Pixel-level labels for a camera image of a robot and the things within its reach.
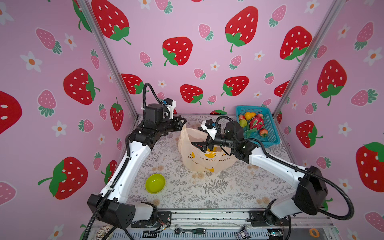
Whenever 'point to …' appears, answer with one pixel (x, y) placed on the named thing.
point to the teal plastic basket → (272, 137)
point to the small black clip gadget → (243, 234)
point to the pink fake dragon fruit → (256, 123)
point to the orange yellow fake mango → (249, 115)
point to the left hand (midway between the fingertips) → (187, 119)
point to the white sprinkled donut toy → (103, 231)
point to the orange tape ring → (310, 232)
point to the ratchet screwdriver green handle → (196, 231)
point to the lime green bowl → (155, 183)
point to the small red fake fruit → (241, 117)
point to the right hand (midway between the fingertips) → (194, 135)
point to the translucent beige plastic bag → (215, 160)
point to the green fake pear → (243, 123)
